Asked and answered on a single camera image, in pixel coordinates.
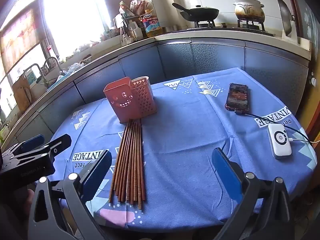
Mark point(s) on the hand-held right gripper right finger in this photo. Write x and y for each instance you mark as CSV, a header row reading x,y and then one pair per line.
x,y
225,171

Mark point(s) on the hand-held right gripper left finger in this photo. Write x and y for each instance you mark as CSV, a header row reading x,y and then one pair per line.
x,y
100,171

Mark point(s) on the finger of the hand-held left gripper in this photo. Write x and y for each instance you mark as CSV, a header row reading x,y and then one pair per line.
x,y
33,140
58,143

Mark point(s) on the row of wooden chopsticks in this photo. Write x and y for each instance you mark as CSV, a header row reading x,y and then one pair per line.
x,y
130,160

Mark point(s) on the pink plastic utensil holder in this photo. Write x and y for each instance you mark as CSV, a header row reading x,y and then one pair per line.
x,y
125,100

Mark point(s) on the brown cardboard box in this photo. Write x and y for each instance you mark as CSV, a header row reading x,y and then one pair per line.
x,y
22,93

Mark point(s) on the blue printed tablecloth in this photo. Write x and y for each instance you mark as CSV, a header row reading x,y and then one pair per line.
x,y
182,140

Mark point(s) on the white power bank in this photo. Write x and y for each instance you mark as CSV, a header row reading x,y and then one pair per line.
x,y
278,140

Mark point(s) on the chrome kitchen faucet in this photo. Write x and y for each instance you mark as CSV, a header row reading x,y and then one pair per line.
x,y
35,73
52,62

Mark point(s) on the smartphone in red case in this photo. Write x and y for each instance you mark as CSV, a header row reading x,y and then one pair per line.
x,y
237,97

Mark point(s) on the blue kitchen counter cabinet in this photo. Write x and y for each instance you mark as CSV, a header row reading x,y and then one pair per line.
x,y
212,55

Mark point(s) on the kitchen window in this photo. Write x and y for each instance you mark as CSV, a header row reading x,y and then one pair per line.
x,y
70,17

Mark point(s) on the white plastic bottle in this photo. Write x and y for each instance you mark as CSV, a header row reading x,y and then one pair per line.
x,y
135,30

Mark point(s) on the gas stove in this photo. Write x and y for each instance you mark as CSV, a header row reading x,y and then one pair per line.
x,y
225,27

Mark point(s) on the cooking oil bottle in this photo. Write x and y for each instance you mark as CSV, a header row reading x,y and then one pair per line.
x,y
151,23

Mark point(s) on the snack bags on rack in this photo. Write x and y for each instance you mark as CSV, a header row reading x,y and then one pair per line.
x,y
136,7

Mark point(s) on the black frying pan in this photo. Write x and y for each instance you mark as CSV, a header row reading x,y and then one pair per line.
x,y
201,12

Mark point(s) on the white clay pot with lid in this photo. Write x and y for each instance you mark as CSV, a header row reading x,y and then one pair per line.
x,y
248,8

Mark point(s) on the metal wok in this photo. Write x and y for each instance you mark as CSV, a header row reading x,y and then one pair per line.
x,y
285,15

